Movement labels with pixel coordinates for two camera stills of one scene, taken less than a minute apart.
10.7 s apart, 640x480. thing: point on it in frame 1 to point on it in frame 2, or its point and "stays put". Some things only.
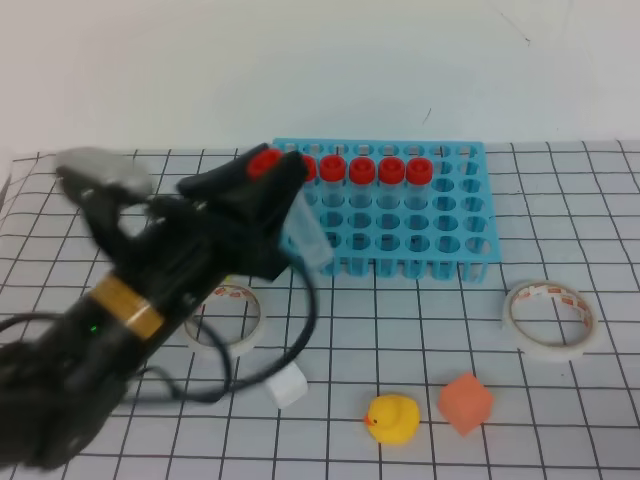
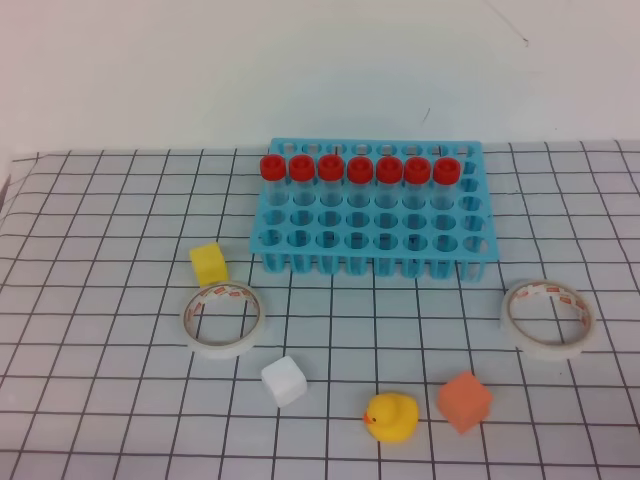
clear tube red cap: [264, 163] to [446, 175]
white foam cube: [287, 386] stays put
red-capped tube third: [332, 171] stays put
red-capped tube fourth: [362, 175] stays put
